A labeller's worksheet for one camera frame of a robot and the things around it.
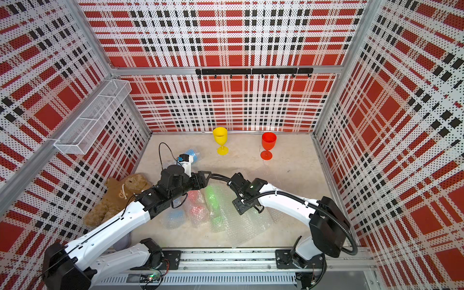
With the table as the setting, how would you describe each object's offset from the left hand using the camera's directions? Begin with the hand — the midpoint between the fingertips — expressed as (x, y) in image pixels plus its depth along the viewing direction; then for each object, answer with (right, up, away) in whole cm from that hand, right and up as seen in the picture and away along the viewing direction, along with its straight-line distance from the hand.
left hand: (209, 174), depth 78 cm
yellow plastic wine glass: (+2, +20, +24) cm, 31 cm away
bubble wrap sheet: (+17, -24, +4) cm, 30 cm away
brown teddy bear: (-44, -10, +7) cm, 46 cm away
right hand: (+18, -13, +4) cm, 23 cm away
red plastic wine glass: (+29, +16, +18) cm, 38 cm away
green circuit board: (-21, -40, -8) cm, 46 cm away
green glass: (+4, -21, 0) cm, 21 cm away
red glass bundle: (-6, -16, +3) cm, 17 cm away
